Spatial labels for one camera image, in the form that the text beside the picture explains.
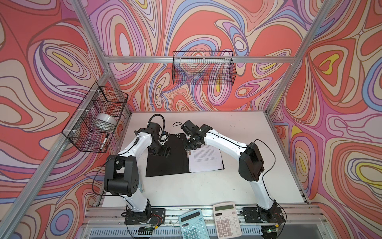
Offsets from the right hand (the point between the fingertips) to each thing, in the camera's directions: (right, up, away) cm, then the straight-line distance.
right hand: (187, 150), depth 89 cm
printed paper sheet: (+12, -6, +5) cm, 14 cm away
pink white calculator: (+20, -31, -18) cm, 41 cm away
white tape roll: (-40, +19, -15) cm, 47 cm away
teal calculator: (+3, -33, -20) cm, 38 cm away
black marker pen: (-41, +7, -17) cm, 45 cm away
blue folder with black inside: (-7, -8, +4) cm, 12 cm away
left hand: (-13, -2, 0) cm, 13 cm away
